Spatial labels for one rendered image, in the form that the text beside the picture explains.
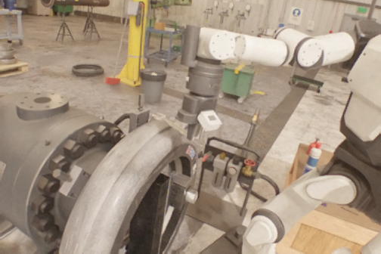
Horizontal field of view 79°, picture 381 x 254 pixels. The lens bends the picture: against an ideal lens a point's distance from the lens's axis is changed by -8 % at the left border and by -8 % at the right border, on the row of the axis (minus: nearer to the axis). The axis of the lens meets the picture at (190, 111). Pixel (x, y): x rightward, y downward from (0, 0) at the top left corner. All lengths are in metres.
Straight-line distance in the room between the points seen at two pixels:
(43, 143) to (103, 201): 0.40
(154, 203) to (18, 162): 0.51
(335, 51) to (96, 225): 0.80
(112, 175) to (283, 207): 0.62
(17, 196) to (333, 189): 1.02
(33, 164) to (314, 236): 1.48
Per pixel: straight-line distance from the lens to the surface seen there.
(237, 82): 4.10
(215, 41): 0.56
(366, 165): 0.82
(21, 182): 1.01
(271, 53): 0.68
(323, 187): 0.85
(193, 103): 0.60
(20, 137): 1.09
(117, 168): 0.70
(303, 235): 1.71
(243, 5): 7.39
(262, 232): 1.04
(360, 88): 0.77
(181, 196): 0.88
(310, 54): 0.71
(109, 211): 0.69
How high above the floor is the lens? 1.35
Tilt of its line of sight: 23 degrees down
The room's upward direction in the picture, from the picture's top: 9 degrees clockwise
